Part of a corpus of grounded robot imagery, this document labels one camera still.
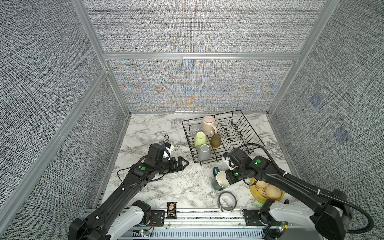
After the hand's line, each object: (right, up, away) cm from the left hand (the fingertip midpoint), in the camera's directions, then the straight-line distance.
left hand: (182, 165), depth 76 cm
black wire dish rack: (+17, +12, +26) cm, 33 cm away
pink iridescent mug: (+16, +20, +22) cm, 33 cm away
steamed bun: (+45, -13, -1) cm, 47 cm away
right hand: (+23, -7, +3) cm, 24 cm away
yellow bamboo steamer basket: (+39, -15, 0) cm, 42 cm away
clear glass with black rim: (+23, -20, +2) cm, 31 cm away
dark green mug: (+20, -11, +6) cm, 23 cm away
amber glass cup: (+20, +10, +21) cm, 31 cm away
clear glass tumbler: (+7, +18, +22) cm, 30 cm away
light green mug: (+10, +12, +14) cm, 21 cm away
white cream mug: (+12, +5, +9) cm, 16 cm away
